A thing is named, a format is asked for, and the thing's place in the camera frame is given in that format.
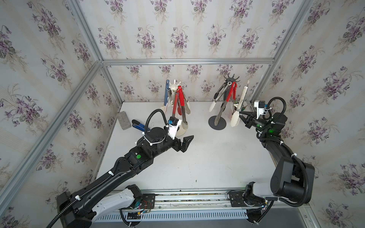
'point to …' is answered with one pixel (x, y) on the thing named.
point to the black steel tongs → (216, 93)
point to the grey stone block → (123, 120)
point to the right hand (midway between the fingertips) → (240, 113)
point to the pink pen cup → (229, 110)
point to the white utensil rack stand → (183, 128)
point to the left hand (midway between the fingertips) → (186, 132)
